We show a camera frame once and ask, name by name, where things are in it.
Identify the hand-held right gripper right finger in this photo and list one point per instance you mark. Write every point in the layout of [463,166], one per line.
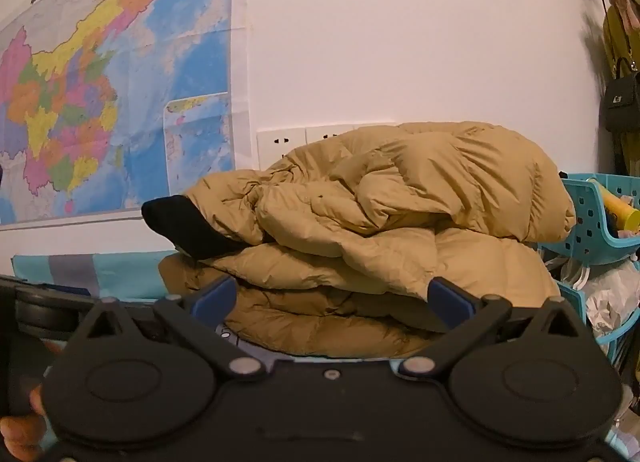
[449,298]

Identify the yellow green hanging garment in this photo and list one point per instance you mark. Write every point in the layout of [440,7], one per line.
[612,40]

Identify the black handbag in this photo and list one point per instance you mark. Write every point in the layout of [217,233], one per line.
[621,102]

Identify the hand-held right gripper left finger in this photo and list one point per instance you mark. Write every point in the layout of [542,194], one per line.
[216,298]

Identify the tan down jacket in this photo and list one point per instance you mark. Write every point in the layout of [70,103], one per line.
[400,202]

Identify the colourful wall map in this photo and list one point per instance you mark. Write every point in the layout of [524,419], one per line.
[115,82]

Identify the person's left hand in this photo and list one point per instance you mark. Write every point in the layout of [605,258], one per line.
[22,434]

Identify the yellow tube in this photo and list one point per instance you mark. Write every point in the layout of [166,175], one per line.
[622,212]

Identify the blue plastic basket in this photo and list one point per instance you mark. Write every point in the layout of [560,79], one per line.
[575,299]
[590,222]

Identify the white plastic bag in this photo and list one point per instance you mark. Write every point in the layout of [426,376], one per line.
[612,292]

